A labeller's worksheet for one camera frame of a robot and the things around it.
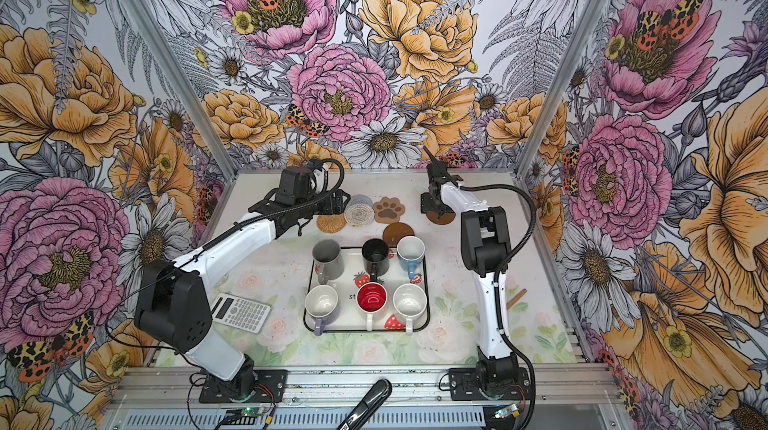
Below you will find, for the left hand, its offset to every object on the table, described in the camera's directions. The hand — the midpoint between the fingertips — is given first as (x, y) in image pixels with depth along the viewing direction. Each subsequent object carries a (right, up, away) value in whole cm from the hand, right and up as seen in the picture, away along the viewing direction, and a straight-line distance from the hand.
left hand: (337, 204), depth 88 cm
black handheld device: (+10, -45, -21) cm, 50 cm away
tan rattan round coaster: (-5, -7, +17) cm, 20 cm away
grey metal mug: (-4, -17, +5) cm, 18 cm away
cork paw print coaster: (+14, -2, +21) cm, 26 cm away
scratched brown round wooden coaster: (+17, -10, +18) cm, 26 cm away
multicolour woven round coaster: (+4, -4, +19) cm, 20 cm away
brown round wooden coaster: (+35, -5, +21) cm, 41 cm away
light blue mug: (+21, -15, +6) cm, 27 cm away
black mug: (+11, -15, +5) cm, 19 cm away
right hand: (+32, -4, +19) cm, 37 cm away
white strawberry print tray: (+4, -22, +6) cm, 23 cm away
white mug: (+21, -28, -1) cm, 35 cm away
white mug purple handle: (-4, -28, -2) cm, 28 cm away
